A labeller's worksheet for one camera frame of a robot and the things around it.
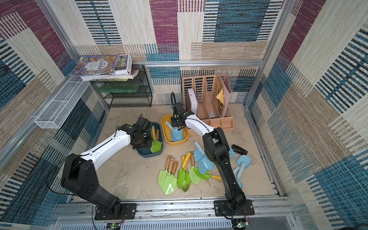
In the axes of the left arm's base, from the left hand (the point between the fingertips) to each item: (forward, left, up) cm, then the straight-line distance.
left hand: (148, 144), depth 87 cm
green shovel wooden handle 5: (-15, -26, -9) cm, 31 cm away
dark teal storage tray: (-1, +2, -7) cm, 8 cm away
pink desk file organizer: (+39, -43, -8) cm, 58 cm away
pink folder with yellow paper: (+25, -47, +16) cm, 55 cm away
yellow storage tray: (+16, -9, -8) cm, 20 cm away
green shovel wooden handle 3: (-8, -13, -6) cm, 17 cm away
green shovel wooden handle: (+4, -3, -8) cm, 9 cm away
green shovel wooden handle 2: (-14, -8, -8) cm, 18 cm away
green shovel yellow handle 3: (-16, -34, -10) cm, 39 cm away
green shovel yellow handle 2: (-16, -20, -7) cm, 27 cm away
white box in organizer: (+22, -27, +12) cm, 37 cm away
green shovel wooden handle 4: (-20, -13, -9) cm, 25 cm away
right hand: (+20, -14, -2) cm, 25 cm away
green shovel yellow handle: (+13, -1, -6) cm, 14 cm away
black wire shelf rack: (+31, +9, +15) cm, 36 cm away
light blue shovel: (+10, -16, -6) cm, 20 cm away
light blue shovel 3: (-8, -58, -8) cm, 59 cm away
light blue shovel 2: (+20, -10, -6) cm, 23 cm away
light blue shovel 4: (-9, -34, -8) cm, 36 cm away
